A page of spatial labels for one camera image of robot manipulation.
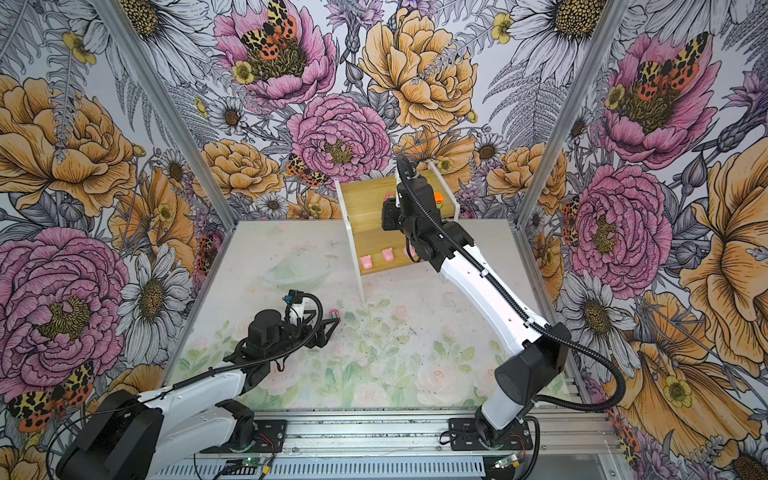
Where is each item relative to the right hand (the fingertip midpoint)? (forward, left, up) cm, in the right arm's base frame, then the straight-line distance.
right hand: (391, 210), depth 75 cm
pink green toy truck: (+9, +1, -3) cm, 9 cm away
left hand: (-15, +19, -28) cm, 37 cm away
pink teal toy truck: (-9, +19, -35) cm, 41 cm away
